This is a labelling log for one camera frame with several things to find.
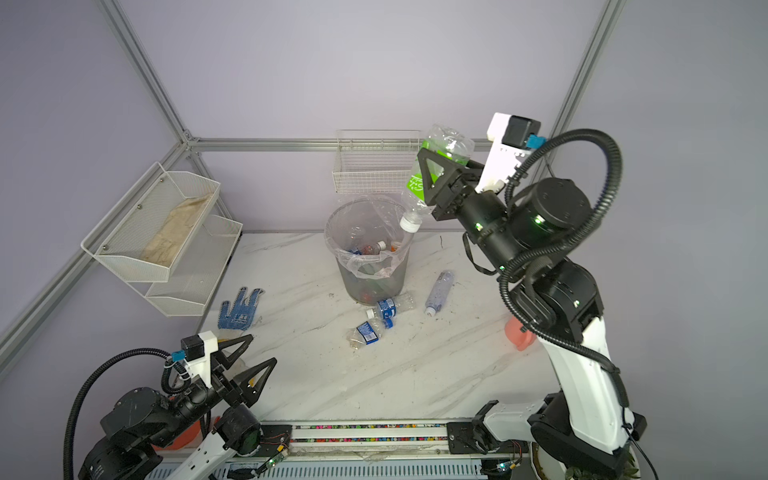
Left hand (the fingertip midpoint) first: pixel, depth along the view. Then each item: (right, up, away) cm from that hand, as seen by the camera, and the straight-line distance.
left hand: (262, 352), depth 58 cm
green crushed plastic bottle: (+19, +16, +22) cm, 33 cm away
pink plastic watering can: (+65, -6, +31) cm, 72 cm away
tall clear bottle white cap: (+42, +7, +41) cm, 59 cm away
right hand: (+30, +34, -17) cm, 49 cm away
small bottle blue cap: (+18, -4, +32) cm, 37 cm away
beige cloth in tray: (-33, +22, +17) cm, 43 cm away
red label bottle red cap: (+28, +23, +35) cm, 50 cm away
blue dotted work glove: (-24, 0, +38) cm, 45 cm away
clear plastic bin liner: (+17, +26, +37) cm, 48 cm away
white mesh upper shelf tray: (-40, +27, +21) cm, 53 cm away
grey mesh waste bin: (+18, +8, +37) cm, 42 cm away
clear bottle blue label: (+25, +3, +34) cm, 43 cm away
